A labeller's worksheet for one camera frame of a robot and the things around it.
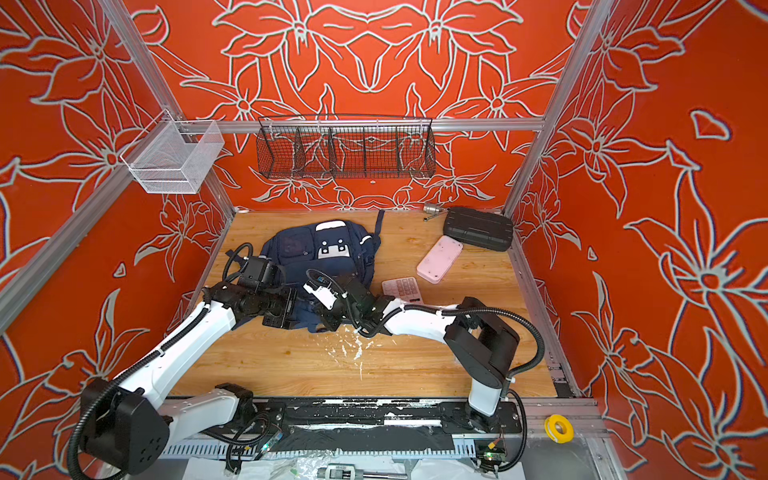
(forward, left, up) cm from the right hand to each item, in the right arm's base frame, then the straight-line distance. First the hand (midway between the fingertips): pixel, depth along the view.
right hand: (308, 309), depth 79 cm
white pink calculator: (+12, -28, -11) cm, 32 cm away
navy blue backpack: (+25, +1, -7) cm, 26 cm away
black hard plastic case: (+33, -55, -6) cm, 65 cm away
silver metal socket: (+48, -41, -10) cm, 64 cm away
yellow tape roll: (-27, -63, -12) cm, 70 cm away
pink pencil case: (+22, -39, -10) cm, 46 cm away
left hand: (+2, 0, +1) cm, 2 cm away
